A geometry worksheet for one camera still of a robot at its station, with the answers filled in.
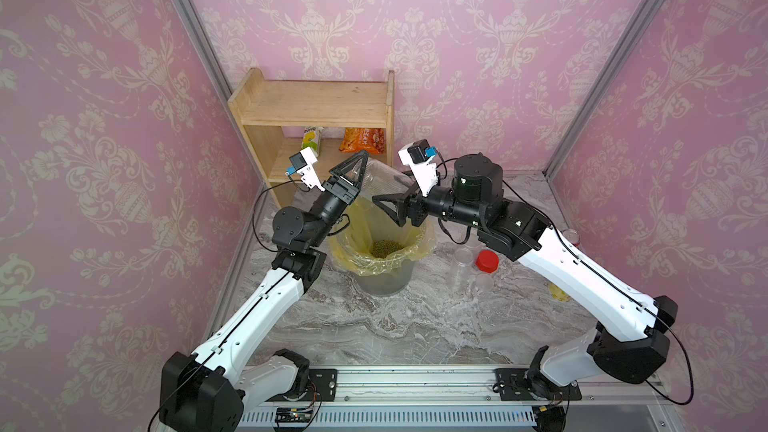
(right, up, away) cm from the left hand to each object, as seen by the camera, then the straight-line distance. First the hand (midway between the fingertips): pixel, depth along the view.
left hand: (372, 162), depth 58 cm
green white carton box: (-22, +12, +37) cm, 45 cm away
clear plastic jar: (+32, -33, +34) cm, 57 cm away
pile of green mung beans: (+1, -23, +39) cm, 45 cm away
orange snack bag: (-7, +12, +38) cm, 41 cm away
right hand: (+3, -4, +1) cm, 6 cm away
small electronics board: (-20, -60, +15) cm, 65 cm away
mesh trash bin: (+2, -33, +34) cm, 48 cm away
